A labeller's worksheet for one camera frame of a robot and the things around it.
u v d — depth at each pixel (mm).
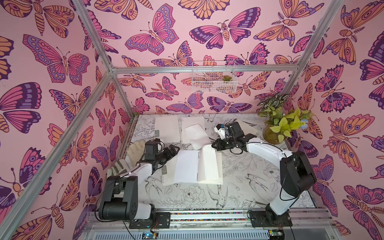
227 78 923
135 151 970
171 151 817
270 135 1038
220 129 815
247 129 1112
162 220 731
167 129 1062
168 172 900
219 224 731
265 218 721
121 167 920
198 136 1050
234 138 701
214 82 1059
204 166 868
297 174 470
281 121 838
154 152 727
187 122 1175
